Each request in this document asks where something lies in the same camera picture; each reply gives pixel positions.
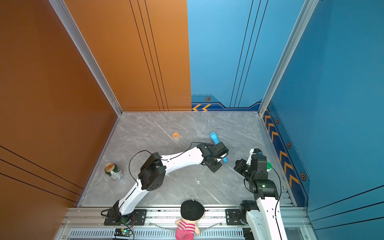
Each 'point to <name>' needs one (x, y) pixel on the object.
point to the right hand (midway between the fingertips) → (234, 161)
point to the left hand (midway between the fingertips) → (217, 165)
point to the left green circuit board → (122, 232)
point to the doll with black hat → (191, 211)
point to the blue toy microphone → (214, 138)
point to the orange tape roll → (176, 135)
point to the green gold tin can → (112, 170)
